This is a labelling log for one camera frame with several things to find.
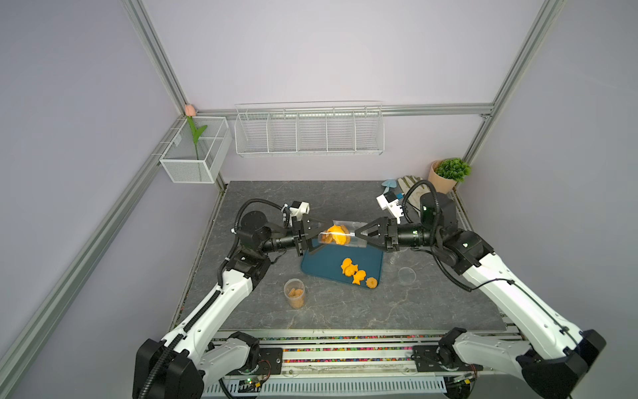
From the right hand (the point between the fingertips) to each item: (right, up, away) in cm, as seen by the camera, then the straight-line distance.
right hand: (358, 237), depth 61 cm
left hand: (-6, +1, 0) cm, 6 cm away
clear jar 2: (-19, -21, +23) cm, 36 cm away
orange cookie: (0, -15, +30) cm, 33 cm away
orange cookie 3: (+4, -18, +29) cm, 34 cm away
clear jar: (-4, +1, 0) cm, 4 cm away
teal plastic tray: (-9, -13, +33) cm, 36 cm away
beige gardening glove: (+30, +19, +59) cm, 69 cm away
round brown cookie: (+8, -20, +27) cm, 35 cm away
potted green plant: (+44, +23, +47) cm, 68 cm away
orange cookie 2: (0, -15, +30) cm, 33 cm away
